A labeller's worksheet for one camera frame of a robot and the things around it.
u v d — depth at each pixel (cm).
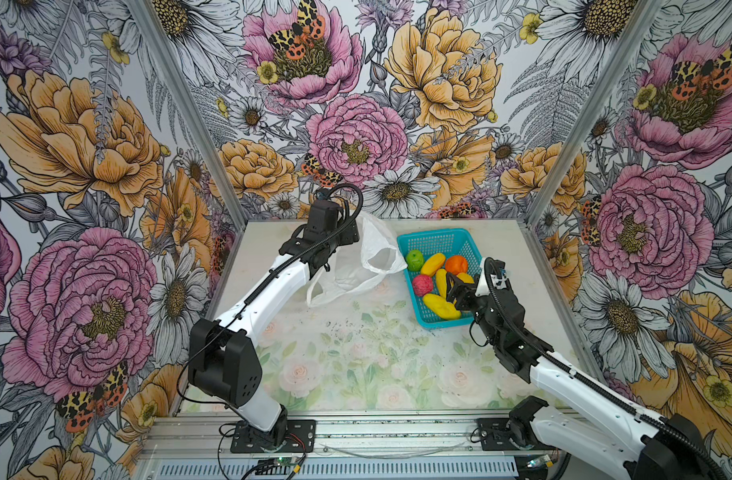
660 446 40
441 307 94
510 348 59
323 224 62
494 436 74
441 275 109
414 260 102
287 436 73
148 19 72
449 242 108
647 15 72
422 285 97
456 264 96
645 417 43
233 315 46
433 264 104
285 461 71
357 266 85
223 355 44
